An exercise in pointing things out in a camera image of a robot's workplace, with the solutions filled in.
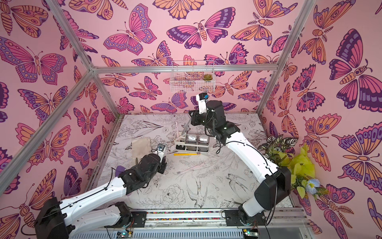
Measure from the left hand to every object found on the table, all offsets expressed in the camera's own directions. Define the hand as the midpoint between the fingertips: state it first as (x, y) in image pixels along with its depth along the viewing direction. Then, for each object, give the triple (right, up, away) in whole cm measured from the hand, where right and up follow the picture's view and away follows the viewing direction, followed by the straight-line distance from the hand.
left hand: (165, 155), depth 81 cm
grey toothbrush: (+10, +15, +32) cm, 37 cm away
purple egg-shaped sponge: (-27, -9, +4) cm, 29 cm away
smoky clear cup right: (+22, +6, +22) cm, 32 cm away
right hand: (+14, +24, -7) cm, 29 cm away
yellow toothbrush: (+8, -3, +16) cm, 18 cm away
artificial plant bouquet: (+59, +3, -7) cm, 59 cm away
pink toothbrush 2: (+11, -11, +9) cm, 18 cm away
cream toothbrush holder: (+6, +3, +18) cm, 20 cm away
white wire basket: (+11, +49, +19) cm, 54 cm away
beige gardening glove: (-20, +1, +19) cm, 28 cm away
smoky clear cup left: (+14, +7, +23) cm, 28 cm away
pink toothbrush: (+5, +13, +13) cm, 19 cm away
